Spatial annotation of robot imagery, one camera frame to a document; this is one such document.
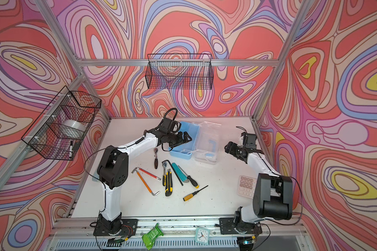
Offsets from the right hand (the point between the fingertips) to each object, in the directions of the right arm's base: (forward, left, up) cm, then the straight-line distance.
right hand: (231, 152), depth 92 cm
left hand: (+6, +25, +5) cm, 26 cm away
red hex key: (-8, +53, -5) cm, 54 cm away
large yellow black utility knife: (-16, +37, -6) cm, 41 cm away
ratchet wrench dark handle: (-1, +46, -6) cm, 46 cm away
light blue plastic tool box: (+1, +27, +1) cm, 27 cm away
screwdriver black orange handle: (-16, +23, -6) cm, 29 cm away
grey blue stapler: (-11, +78, -3) cm, 79 cm away
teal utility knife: (-9, +31, -6) cm, 33 cm away
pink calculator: (-19, -6, -6) cm, 20 cm away
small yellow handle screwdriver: (-23, +25, -7) cm, 34 cm away
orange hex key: (-21, +45, -7) cm, 50 cm away
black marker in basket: (-8, +80, +19) cm, 83 cm away
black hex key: (-9, +34, -7) cm, 36 cm away
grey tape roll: (+2, +79, +25) cm, 84 cm away
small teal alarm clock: (-41, +20, -6) cm, 46 cm away
